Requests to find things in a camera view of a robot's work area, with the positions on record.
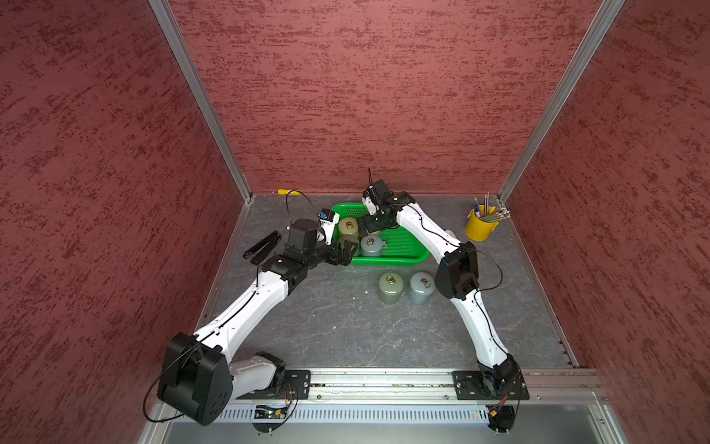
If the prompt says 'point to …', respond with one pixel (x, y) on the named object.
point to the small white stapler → (450, 233)
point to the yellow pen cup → (478, 229)
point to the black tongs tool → (258, 252)
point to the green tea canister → (390, 288)
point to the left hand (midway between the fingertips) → (343, 247)
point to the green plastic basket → (401, 246)
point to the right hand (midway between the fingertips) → (373, 228)
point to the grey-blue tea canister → (422, 288)
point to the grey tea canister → (372, 245)
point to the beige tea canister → (348, 225)
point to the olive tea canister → (348, 241)
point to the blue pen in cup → (477, 210)
